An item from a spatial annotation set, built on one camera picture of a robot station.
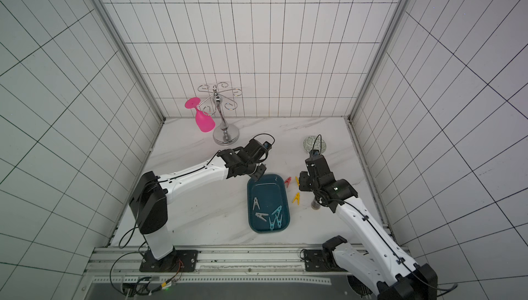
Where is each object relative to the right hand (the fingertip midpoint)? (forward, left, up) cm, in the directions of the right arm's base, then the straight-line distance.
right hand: (298, 176), depth 80 cm
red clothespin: (+5, +3, -14) cm, 15 cm away
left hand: (+3, +18, -3) cm, 18 cm away
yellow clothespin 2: (-3, -1, -14) cm, 14 cm away
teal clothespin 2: (-14, +7, -14) cm, 21 cm away
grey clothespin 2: (-12, +15, -14) cm, 23 cm away
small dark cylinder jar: (-7, -8, -11) cm, 16 cm away
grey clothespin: (-7, +17, -13) cm, 22 cm away
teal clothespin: (-10, +8, -13) cm, 18 cm away
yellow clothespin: (+5, -1, -14) cm, 15 cm away
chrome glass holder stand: (+30, +38, -12) cm, 50 cm away
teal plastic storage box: (-7, +12, -13) cm, 19 cm away
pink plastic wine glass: (+26, +45, +3) cm, 52 cm away
